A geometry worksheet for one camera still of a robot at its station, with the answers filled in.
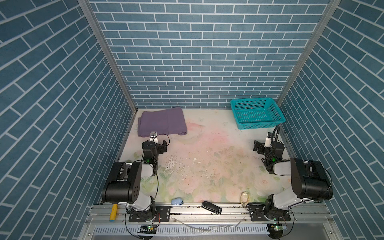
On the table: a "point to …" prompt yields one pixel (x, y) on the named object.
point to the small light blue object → (177, 201)
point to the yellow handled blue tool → (113, 212)
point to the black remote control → (211, 207)
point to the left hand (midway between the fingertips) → (156, 139)
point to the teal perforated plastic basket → (256, 113)
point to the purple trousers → (171, 121)
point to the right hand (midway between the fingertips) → (263, 139)
